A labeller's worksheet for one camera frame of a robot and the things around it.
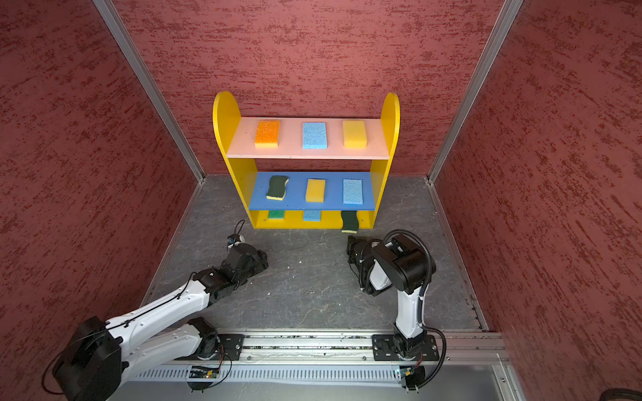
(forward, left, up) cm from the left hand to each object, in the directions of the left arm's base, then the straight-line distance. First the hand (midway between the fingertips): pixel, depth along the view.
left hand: (260, 263), depth 86 cm
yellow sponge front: (+26, -19, +10) cm, 33 cm away
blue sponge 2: (+23, -17, -3) cm, 29 cm away
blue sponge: (+25, -33, +10) cm, 43 cm away
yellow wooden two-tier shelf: (+53, -10, -6) cm, 54 cm away
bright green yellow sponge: (+23, -2, -3) cm, 23 cm away
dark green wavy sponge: (+27, -3, +10) cm, 29 cm away
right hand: (+13, -30, -3) cm, 33 cm away
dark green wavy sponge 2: (+19, -33, -2) cm, 38 cm away
